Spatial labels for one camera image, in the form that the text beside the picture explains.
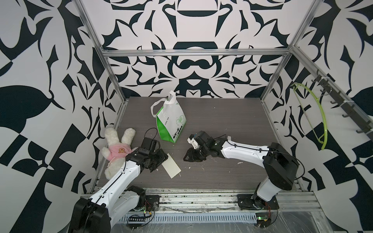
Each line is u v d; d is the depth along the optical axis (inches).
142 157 23.3
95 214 15.1
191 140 31.7
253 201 26.4
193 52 36.1
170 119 34.3
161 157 29.2
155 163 28.1
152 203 29.2
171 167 34.1
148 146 25.6
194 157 28.6
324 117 26.4
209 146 25.8
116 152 32.4
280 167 17.7
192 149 29.3
